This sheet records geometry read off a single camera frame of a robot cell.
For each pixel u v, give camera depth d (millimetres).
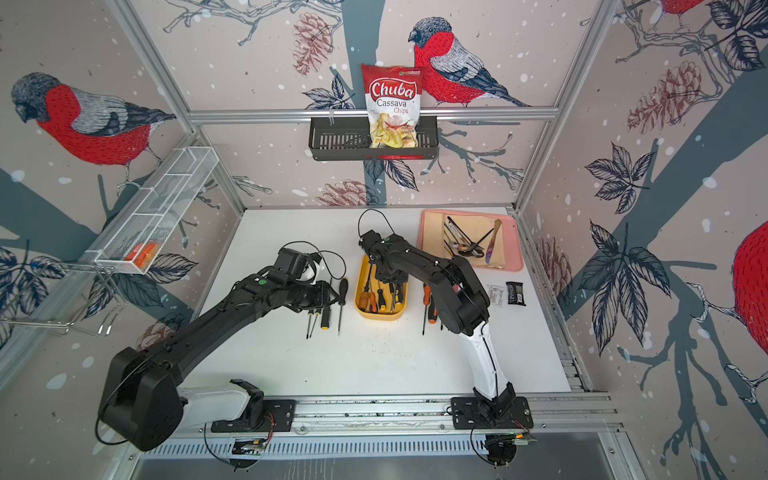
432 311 905
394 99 821
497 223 1143
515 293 949
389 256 689
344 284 974
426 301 936
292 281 679
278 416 731
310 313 919
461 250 1063
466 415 728
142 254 658
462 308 546
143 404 399
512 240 1104
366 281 980
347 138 949
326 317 898
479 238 1102
